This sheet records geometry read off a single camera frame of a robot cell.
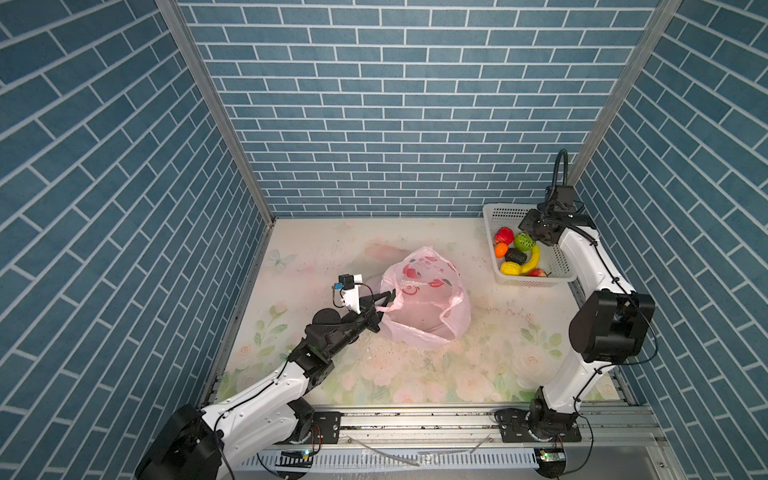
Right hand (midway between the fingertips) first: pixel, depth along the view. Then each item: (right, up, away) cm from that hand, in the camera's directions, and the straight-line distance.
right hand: (534, 225), depth 92 cm
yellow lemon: (-5, -14, +7) cm, 16 cm away
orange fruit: (-6, -8, +13) cm, 16 cm away
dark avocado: (-1, -10, +12) cm, 16 cm away
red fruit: (-3, -2, +17) cm, 17 cm away
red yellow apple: (+5, -15, +8) cm, 18 cm away
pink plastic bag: (-34, -25, +6) cm, 42 cm away
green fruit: (+2, -5, +13) cm, 14 cm away
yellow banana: (+5, -12, +13) cm, 19 cm away
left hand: (-42, -20, -18) cm, 50 cm away
